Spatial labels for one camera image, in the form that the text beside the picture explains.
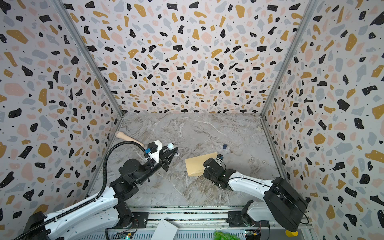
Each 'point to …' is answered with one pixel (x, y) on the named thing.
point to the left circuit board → (125, 235)
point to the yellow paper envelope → (195, 165)
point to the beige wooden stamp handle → (120, 135)
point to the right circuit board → (252, 234)
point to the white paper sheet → (165, 231)
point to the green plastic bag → (221, 235)
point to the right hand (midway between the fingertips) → (202, 169)
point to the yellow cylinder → (291, 234)
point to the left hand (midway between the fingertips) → (174, 145)
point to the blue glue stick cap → (224, 146)
